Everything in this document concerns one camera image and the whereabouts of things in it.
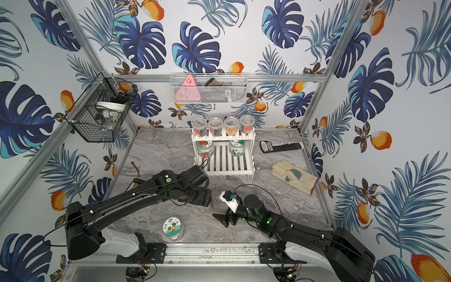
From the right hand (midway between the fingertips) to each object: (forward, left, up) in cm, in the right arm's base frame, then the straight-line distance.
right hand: (220, 203), depth 77 cm
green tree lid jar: (+25, -8, +9) cm, 27 cm away
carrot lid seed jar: (-10, +19, -3) cm, 22 cm away
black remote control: (+41, -28, -9) cm, 51 cm away
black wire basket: (+38, +66, +17) cm, 78 cm away
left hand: (0, +6, +6) cm, 9 cm away
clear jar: (+27, -5, +22) cm, 35 cm away
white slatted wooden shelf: (+26, -2, +2) cm, 26 cm away
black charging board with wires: (+15, +46, -9) cm, 50 cm away
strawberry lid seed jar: (+24, +8, +9) cm, 27 cm away
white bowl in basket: (+34, +50, +27) cm, 66 cm away
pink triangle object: (+48, +17, +25) cm, 57 cm away
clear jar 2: (+28, -12, +22) cm, 38 cm away
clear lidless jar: (+25, +9, +22) cm, 35 cm away
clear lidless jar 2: (+26, +2, +23) cm, 34 cm away
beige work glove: (+20, -40, -10) cm, 46 cm away
